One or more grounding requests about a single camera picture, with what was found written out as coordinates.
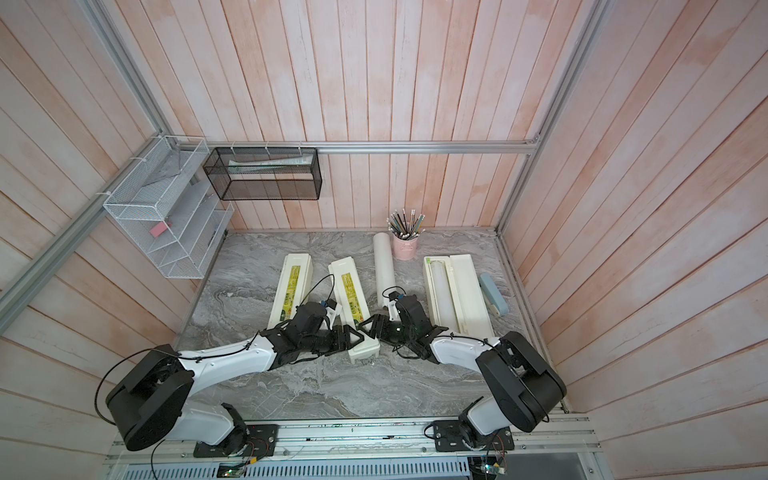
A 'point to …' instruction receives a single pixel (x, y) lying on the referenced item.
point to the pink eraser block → (158, 229)
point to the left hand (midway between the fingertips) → (356, 347)
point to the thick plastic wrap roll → (384, 265)
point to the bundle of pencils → (402, 229)
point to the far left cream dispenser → (296, 281)
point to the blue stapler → (495, 301)
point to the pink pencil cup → (405, 249)
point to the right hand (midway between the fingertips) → (365, 330)
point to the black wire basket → (265, 173)
